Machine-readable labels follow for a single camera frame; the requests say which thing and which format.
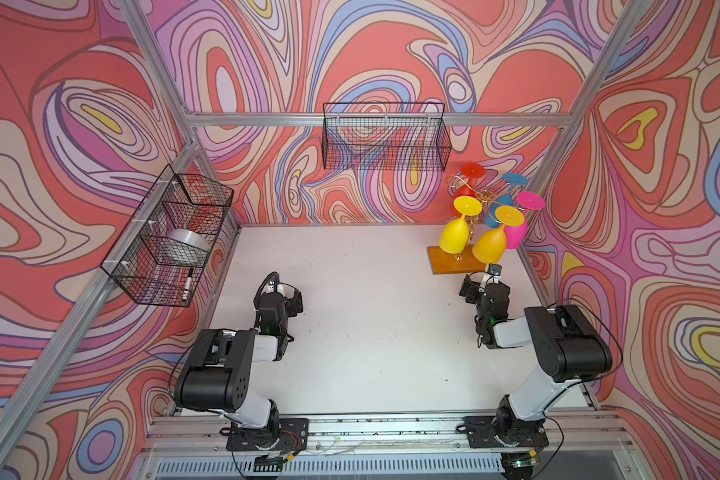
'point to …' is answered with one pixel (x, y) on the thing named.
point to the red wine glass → (469, 170)
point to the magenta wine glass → (527, 201)
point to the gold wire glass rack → (487, 199)
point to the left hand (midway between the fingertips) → (284, 288)
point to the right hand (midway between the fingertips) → (481, 283)
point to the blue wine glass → (504, 200)
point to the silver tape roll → (184, 247)
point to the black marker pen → (188, 284)
